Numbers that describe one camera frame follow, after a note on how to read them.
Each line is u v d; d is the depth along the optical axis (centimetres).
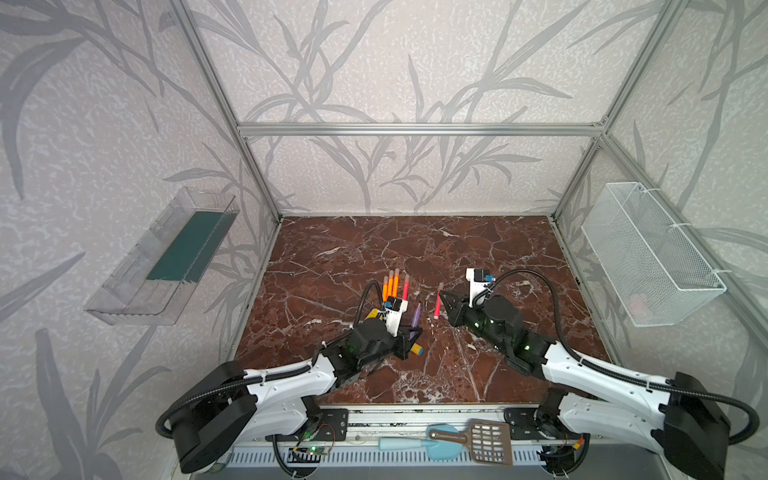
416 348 84
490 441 72
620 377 47
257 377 46
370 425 75
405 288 99
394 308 71
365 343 61
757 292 56
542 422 65
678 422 40
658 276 63
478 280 67
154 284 63
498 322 57
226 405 42
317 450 70
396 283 100
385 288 99
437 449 71
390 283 100
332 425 73
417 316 77
